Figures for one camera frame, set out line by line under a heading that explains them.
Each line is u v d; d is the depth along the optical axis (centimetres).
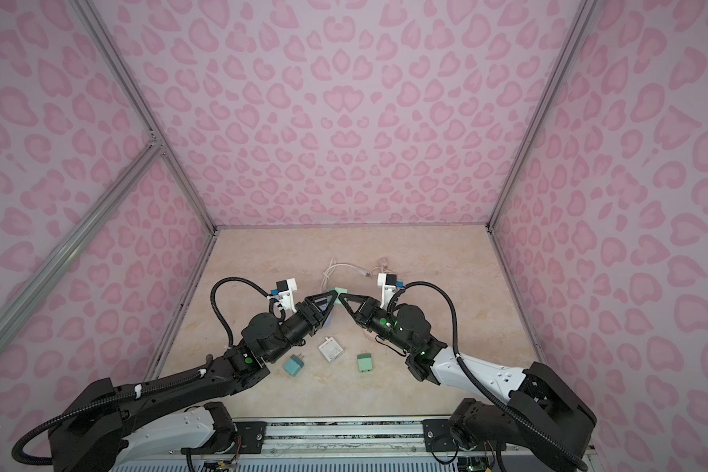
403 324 58
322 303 71
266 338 55
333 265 106
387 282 70
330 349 86
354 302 71
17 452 38
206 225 120
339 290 71
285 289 69
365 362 84
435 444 70
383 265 105
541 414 41
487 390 45
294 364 83
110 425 41
